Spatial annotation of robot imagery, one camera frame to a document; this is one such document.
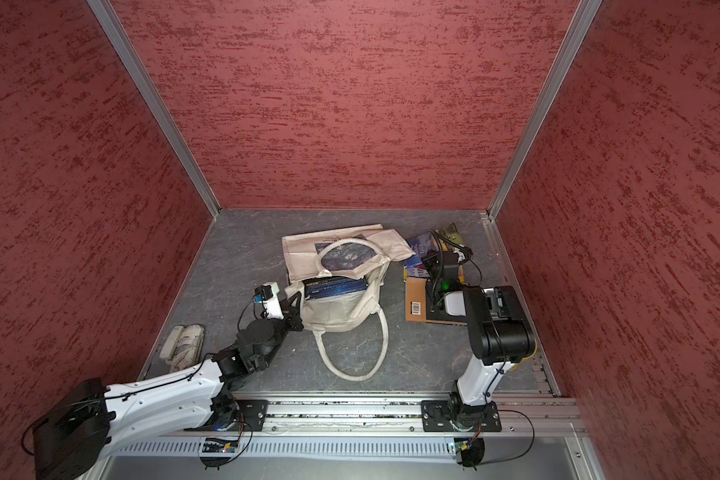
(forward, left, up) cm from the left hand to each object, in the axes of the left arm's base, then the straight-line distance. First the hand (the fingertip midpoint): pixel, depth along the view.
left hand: (302, 299), depth 80 cm
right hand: (+21, -38, -6) cm, 44 cm away
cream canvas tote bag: (+4, -11, +7) cm, 13 cm away
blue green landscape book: (+25, -46, -2) cm, 52 cm away
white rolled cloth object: (-9, +35, -11) cm, 38 cm away
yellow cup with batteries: (-22, -45, +21) cm, 54 cm away
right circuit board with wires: (-32, -44, -15) cm, 57 cm away
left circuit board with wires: (-33, +19, -17) cm, 42 cm away
